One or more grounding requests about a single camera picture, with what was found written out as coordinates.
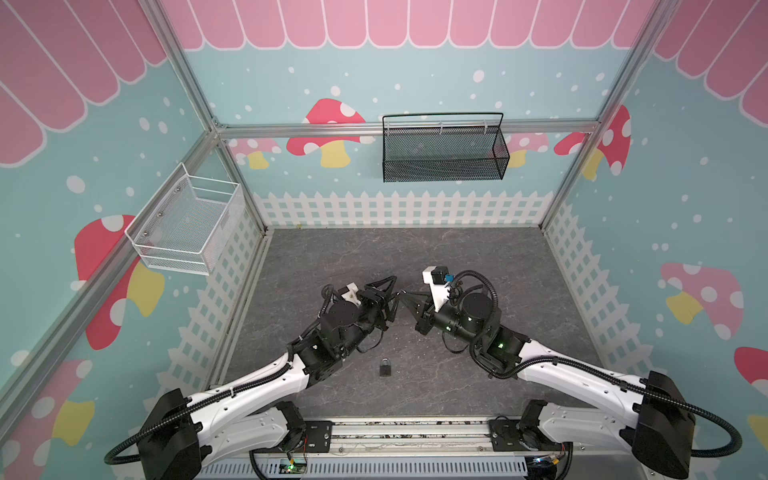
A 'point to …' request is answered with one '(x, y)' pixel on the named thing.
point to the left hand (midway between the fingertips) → (403, 288)
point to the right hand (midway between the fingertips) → (399, 296)
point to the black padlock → (385, 367)
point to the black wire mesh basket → (435, 147)
